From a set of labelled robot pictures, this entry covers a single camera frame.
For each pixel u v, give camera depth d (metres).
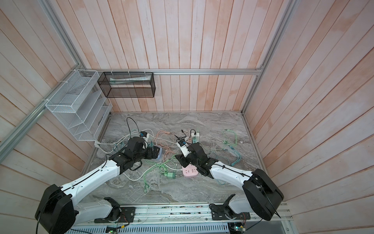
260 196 0.42
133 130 1.11
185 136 1.04
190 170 0.86
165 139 1.04
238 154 0.96
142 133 0.74
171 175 0.83
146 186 0.82
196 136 0.93
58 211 0.39
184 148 0.74
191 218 0.73
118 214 0.70
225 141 1.02
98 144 1.01
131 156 0.62
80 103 0.72
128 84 1.04
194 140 0.95
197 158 0.65
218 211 0.73
